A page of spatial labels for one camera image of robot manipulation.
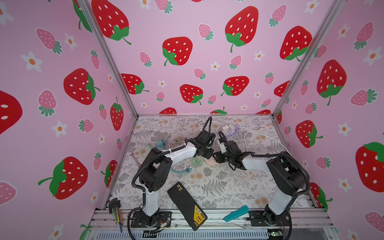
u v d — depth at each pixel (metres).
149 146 0.99
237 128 1.11
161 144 1.01
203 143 0.73
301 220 0.76
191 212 0.75
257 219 0.73
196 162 0.94
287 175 0.48
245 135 1.07
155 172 0.49
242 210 0.76
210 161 0.93
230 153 0.75
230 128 1.04
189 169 0.93
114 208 0.76
